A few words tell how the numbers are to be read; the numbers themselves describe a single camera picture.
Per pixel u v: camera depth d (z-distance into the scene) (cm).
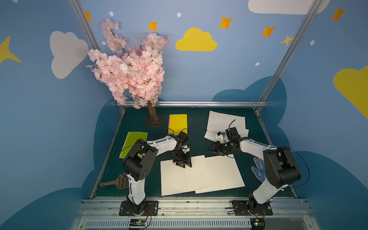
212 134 104
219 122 118
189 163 86
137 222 72
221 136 90
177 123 112
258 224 73
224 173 86
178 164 84
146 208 73
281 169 47
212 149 89
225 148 82
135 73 61
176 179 84
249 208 68
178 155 79
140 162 50
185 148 85
